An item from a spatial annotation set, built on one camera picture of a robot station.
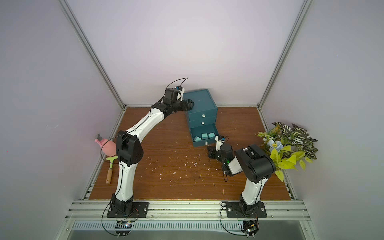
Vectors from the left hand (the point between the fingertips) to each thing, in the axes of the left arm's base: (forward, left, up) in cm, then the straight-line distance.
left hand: (191, 102), depth 92 cm
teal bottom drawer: (-6, -12, -20) cm, 24 cm away
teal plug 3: (-11, -14, -20) cm, 27 cm away
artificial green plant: (-33, -46, +3) cm, 57 cm away
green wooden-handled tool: (-39, +47, -21) cm, 64 cm away
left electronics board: (-62, +32, -24) cm, 74 cm away
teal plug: (-15, -4, -19) cm, 25 cm away
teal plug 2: (-12, -9, -20) cm, 25 cm away
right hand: (-20, -11, -19) cm, 30 cm away
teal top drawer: (-7, -7, -3) cm, 10 cm away
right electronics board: (-62, -30, -24) cm, 73 cm away
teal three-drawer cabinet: (+4, -8, -1) cm, 8 cm away
